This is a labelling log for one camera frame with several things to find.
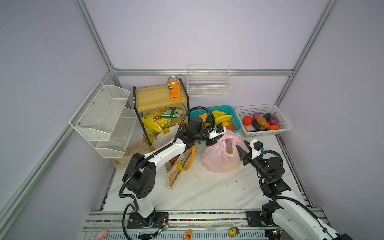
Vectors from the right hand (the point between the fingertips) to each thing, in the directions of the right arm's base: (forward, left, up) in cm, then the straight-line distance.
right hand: (241, 143), depth 74 cm
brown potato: (+32, -24, -17) cm, 44 cm away
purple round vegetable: (+33, -33, -18) cm, 50 cm away
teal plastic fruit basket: (+30, -5, -16) cm, 34 cm away
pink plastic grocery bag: (-4, +8, -6) cm, 11 cm away
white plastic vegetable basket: (+46, -33, -20) cm, 60 cm away
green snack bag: (+23, +38, 0) cm, 44 cm away
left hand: (+6, +9, 0) cm, 11 cm away
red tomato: (+33, -14, -18) cm, 40 cm away
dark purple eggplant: (+30, -21, -21) cm, 43 cm away
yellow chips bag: (+14, +47, +1) cm, 49 cm away
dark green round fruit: (+35, +14, -18) cm, 42 cm away
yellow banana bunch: (+35, +6, -17) cm, 40 cm away
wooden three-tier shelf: (+22, +50, +10) cm, 55 cm away
